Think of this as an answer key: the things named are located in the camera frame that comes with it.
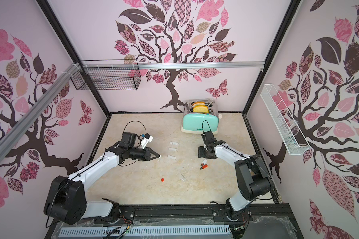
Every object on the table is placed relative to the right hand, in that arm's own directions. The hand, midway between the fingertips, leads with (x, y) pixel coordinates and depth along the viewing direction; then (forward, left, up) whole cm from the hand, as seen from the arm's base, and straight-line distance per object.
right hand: (203, 155), depth 92 cm
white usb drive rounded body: (-3, -1, -3) cm, 4 cm away
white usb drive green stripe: (+11, +18, -2) cm, 21 cm away
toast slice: (+26, +1, +16) cm, 31 cm away
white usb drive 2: (+1, +21, -3) cm, 21 cm away
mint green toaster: (+23, +1, +13) cm, 26 cm away
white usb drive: (+7, +20, -2) cm, 22 cm away
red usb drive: (-6, 0, -3) cm, 7 cm away
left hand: (-7, +27, +10) cm, 30 cm away
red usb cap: (-14, +26, -3) cm, 29 cm away
